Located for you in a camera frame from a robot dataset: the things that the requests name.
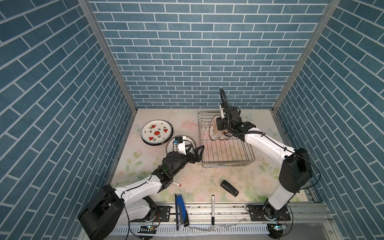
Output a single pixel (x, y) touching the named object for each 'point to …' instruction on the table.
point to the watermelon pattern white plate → (156, 131)
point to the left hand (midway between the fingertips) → (199, 147)
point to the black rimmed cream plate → (158, 144)
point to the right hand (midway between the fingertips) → (218, 117)
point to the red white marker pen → (176, 184)
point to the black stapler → (229, 188)
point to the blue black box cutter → (182, 218)
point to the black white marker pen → (213, 210)
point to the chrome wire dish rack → (231, 152)
